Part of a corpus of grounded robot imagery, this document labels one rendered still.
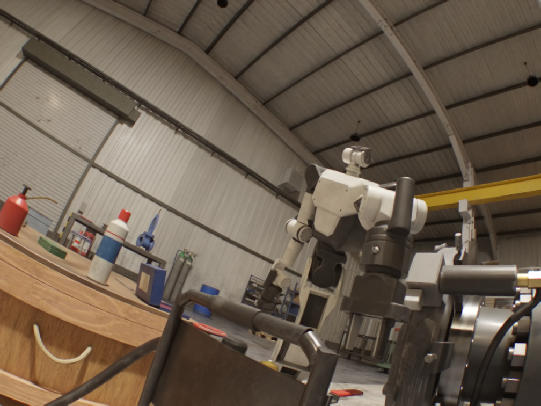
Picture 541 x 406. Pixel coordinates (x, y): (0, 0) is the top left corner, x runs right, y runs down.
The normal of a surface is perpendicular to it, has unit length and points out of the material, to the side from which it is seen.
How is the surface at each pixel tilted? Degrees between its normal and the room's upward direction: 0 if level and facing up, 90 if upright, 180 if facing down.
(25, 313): 90
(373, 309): 90
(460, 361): 98
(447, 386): 120
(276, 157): 90
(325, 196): 109
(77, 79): 90
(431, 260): 68
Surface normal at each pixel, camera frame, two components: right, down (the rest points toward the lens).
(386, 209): -0.06, -0.41
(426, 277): -0.50, -0.78
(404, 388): -0.75, -0.17
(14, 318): 0.66, -0.07
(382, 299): -0.68, -0.48
